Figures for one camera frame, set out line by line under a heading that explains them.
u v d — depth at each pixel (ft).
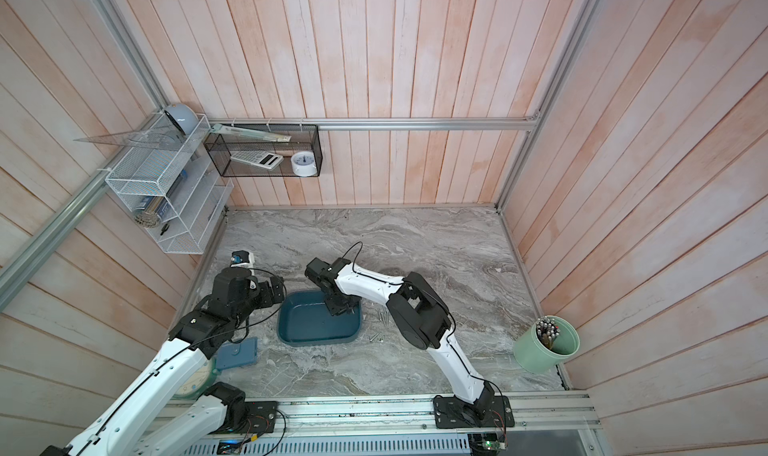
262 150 3.31
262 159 3.22
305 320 2.96
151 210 2.50
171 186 2.44
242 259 2.20
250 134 2.96
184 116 2.73
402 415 2.46
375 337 2.83
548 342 2.38
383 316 2.96
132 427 1.36
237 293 1.94
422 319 1.78
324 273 2.45
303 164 3.10
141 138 2.56
